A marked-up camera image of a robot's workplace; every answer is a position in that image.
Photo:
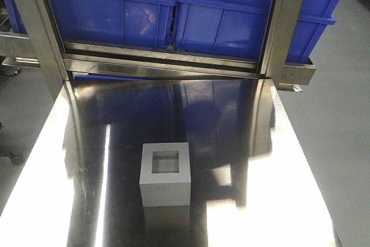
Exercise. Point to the grey block with square hole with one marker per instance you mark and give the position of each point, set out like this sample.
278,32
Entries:
164,192

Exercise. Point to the black castor base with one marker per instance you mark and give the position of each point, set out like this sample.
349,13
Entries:
16,158

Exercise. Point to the steel rack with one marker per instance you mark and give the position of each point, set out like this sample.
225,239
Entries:
162,69

